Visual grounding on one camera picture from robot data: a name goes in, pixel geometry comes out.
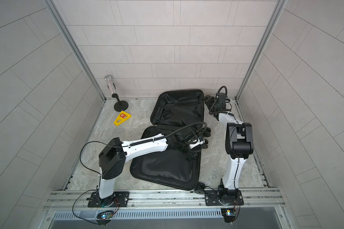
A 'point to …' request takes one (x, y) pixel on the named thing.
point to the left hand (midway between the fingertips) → (197, 153)
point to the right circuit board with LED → (229, 214)
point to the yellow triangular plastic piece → (122, 117)
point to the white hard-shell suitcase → (172, 110)
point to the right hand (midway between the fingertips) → (205, 97)
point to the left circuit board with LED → (104, 216)
